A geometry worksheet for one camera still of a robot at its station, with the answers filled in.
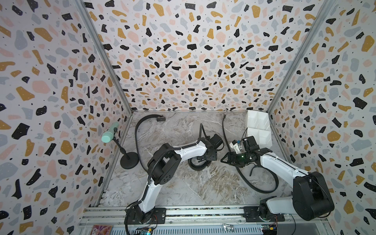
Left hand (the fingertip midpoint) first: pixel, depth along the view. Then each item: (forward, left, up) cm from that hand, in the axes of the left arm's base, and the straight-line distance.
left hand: (214, 156), depth 93 cm
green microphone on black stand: (-1, +53, -1) cm, 53 cm away
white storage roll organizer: (+27, -37, -3) cm, 46 cm away
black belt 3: (-10, -15, -1) cm, 18 cm away
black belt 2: (+33, +40, +1) cm, 52 cm away
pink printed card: (-37, +57, -1) cm, 67 cm away
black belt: (-7, +11, -1) cm, 14 cm away
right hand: (-6, -7, +5) cm, 10 cm away
